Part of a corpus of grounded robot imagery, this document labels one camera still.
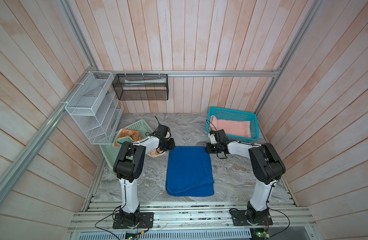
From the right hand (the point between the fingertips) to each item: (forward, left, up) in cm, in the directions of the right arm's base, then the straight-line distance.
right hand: (206, 147), depth 101 cm
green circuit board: (-48, -22, -1) cm, 53 cm away
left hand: (-1, +22, +2) cm, 22 cm away
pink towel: (+16, -26, +2) cm, 31 cm away
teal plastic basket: (+34, -21, -1) cm, 40 cm away
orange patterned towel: (+5, +49, +6) cm, 49 cm away
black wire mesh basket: (+34, +46, +26) cm, 63 cm away
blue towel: (-18, +11, +1) cm, 22 cm away
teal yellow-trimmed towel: (0, +58, +6) cm, 58 cm away
